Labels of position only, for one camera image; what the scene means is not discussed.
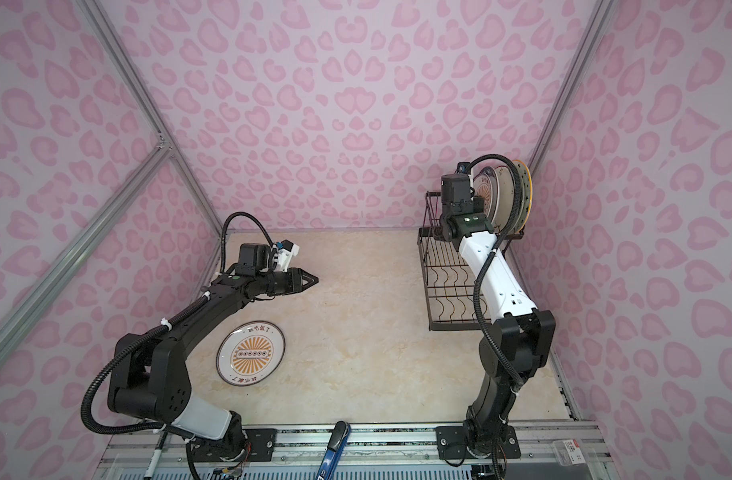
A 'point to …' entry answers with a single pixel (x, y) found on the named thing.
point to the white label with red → (574, 452)
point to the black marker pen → (153, 461)
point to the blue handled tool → (335, 448)
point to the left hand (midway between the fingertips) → (316, 276)
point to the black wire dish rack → (447, 284)
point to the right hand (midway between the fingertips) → (472, 196)
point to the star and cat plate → (526, 196)
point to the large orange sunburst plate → (250, 353)
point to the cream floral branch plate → (506, 199)
